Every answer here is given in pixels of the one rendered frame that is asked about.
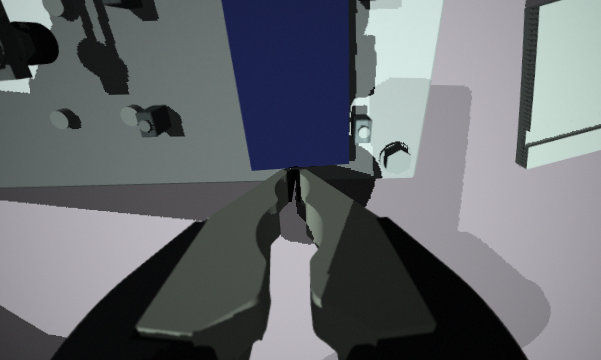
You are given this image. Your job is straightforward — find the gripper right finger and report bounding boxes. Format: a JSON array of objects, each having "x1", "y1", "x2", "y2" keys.
[{"x1": 295, "y1": 168, "x2": 528, "y2": 360}]

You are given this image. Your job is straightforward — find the blue flat blank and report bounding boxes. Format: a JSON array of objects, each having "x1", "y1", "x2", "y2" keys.
[{"x1": 221, "y1": 0, "x2": 349, "y2": 171}]

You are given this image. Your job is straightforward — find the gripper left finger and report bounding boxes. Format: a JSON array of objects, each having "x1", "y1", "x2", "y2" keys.
[{"x1": 51, "y1": 168, "x2": 296, "y2": 360}]

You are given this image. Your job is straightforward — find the toggle clamp with red handle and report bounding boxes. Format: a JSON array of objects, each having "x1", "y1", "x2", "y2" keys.
[{"x1": 0, "y1": 0, "x2": 59, "y2": 81}]

